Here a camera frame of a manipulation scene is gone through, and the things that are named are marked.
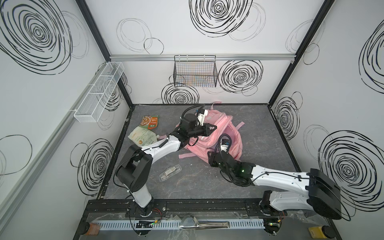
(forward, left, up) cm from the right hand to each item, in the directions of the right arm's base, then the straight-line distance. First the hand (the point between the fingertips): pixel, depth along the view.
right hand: (206, 155), depth 80 cm
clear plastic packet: (-6, +21, -10) cm, 24 cm away
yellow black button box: (-32, -47, -3) cm, 57 cm away
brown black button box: (-33, +50, -3) cm, 60 cm away
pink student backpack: (+6, +3, -1) cm, 7 cm away
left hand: (+12, -6, +10) cm, 17 cm away
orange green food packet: (+31, +40, -10) cm, 51 cm away
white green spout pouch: (+18, +41, -10) cm, 46 cm away
